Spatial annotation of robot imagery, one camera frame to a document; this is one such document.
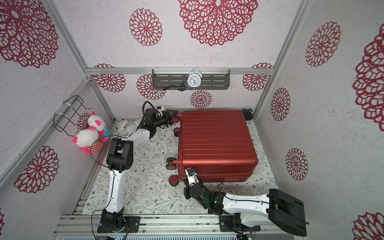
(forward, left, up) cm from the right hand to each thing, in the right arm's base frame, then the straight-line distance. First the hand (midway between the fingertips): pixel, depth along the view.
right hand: (182, 181), depth 78 cm
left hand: (+41, +4, +10) cm, 43 cm away
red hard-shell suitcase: (+16, -20, +10) cm, 28 cm away
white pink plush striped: (+19, +54, +10) cm, 58 cm away
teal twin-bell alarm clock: (+58, -47, -5) cm, 75 cm away
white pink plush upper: (+31, +54, +11) cm, 63 cm away
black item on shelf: (+50, +3, +23) cm, 55 cm away
